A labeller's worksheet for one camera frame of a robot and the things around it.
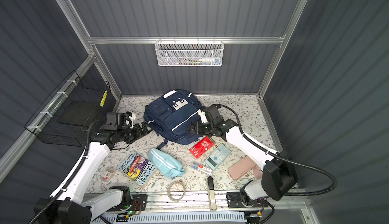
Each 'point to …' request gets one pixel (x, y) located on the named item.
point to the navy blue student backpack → (170, 115)
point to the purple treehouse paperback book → (137, 168)
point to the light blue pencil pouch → (165, 163)
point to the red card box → (201, 146)
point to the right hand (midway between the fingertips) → (194, 130)
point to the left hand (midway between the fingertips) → (146, 131)
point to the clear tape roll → (176, 190)
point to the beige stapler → (211, 193)
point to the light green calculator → (218, 156)
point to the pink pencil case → (241, 168)
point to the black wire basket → (69, 110)
